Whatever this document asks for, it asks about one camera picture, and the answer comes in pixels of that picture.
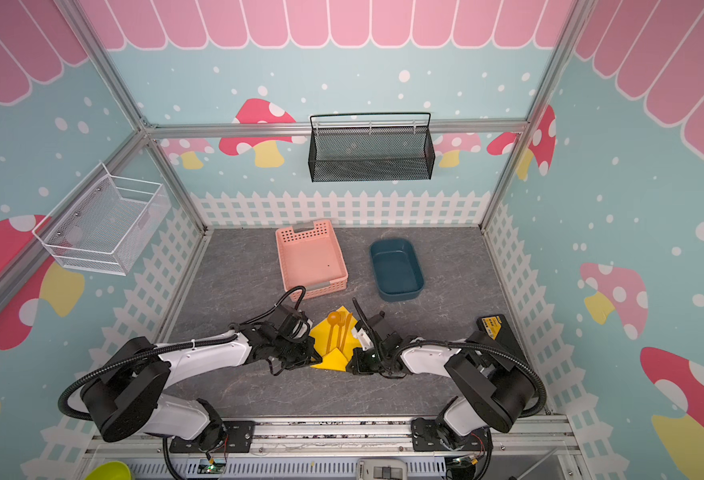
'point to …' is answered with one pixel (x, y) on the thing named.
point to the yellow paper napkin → (334, 340)
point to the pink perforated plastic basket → (312, 259)
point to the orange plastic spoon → (332, 319)
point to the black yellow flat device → (496, 326)
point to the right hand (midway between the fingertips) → (345, 368)
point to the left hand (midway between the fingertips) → (321, 366)
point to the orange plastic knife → (347, 327)
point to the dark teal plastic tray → (397, 268)
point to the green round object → (111, 470)
